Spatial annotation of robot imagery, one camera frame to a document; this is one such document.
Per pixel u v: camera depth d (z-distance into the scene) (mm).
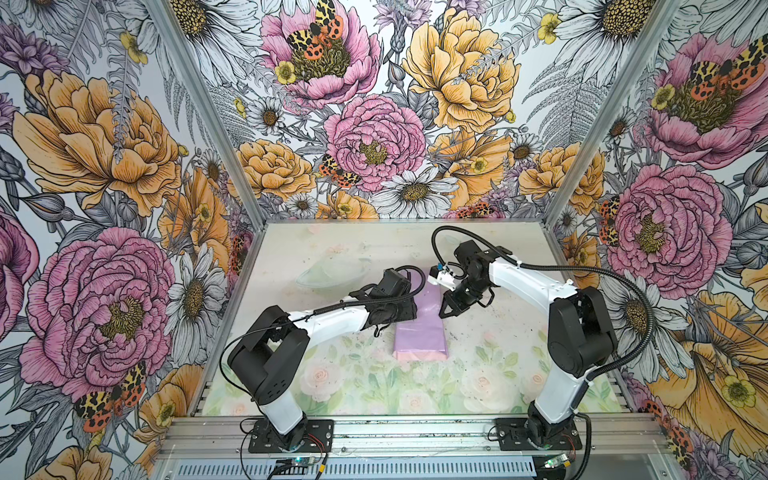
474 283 741
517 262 609
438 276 831
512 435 741
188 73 800
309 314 525
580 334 485
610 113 900
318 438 733
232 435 752
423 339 834
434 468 778
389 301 678
